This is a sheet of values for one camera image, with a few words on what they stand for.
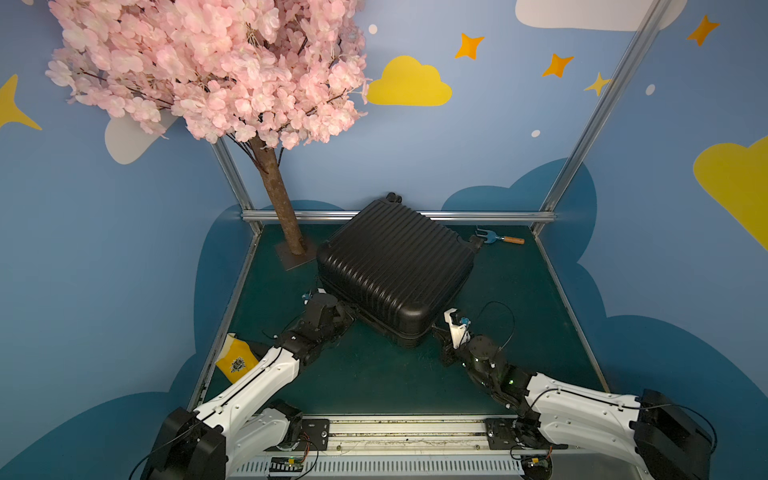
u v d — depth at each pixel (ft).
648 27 2.35
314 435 2.46
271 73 1.57
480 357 2.01
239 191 3.55
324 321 2.09
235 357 2.76
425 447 2.41
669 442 1.38
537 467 2.43
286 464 2.39
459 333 2.33
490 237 3.90
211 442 1.28
